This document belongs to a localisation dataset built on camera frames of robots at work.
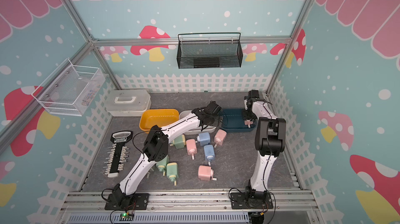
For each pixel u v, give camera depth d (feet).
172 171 2.52
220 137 2.93
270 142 1.78
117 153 2.91
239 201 2.44
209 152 2.72
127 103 3.24
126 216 2.39
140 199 2.43
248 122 3.21
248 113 2.93
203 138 2.87
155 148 1.96
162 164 2.58
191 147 2.81
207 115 2.41
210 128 3.01
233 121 3.36
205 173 2.50
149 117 3.47
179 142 2.82
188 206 2.44
